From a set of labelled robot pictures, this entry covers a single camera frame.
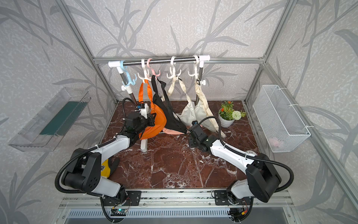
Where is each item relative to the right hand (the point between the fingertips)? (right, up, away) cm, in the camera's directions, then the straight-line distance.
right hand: (192, 138), depth 87 cm
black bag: (-12, +10, -1) cm, 15 cm away
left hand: (-23, +15, +1) cm, 28 cm away
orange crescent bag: (-21, +12, +3) cm, 24 cm away
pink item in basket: (+43, +1, -14) cm, 45 cm away
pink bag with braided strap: (-16, +3, +9) cm, 18 cm away
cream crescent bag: (-3, +15, +3) cm, 15 cm away
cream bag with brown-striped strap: (+6, +17, -2) cm, 19 cm away
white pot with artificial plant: (+25, +14, +9) cm, 30 cm away
